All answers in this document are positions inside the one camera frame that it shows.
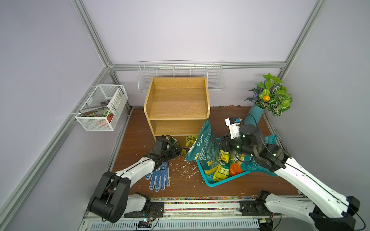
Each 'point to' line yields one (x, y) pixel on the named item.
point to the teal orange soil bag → (246, 164)
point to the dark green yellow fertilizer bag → (205, 147)
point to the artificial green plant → (270, 94)
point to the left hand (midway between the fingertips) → (178, 151)
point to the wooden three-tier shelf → (178, 107)
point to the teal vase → (255, 115)
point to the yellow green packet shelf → (224, 156)
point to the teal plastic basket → (209, 178)
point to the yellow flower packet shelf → (222, 172)
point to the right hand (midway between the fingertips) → (215, 137)
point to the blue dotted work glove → (159, 178)
